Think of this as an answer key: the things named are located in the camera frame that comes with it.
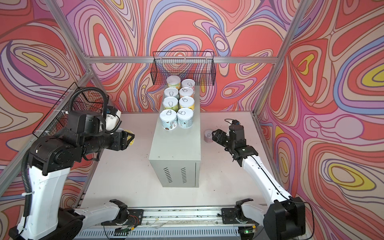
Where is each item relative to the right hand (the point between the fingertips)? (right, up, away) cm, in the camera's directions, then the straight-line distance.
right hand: (218, 137), depth 82 cm
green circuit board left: (-49, -44, -11) cm, 67 cm away
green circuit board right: (+12, -44, -11) cm, 47 cm away
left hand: (-40, +4, -23) cm, 46 cm away
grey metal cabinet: (-21, -5, -24) cm, 32 cm away
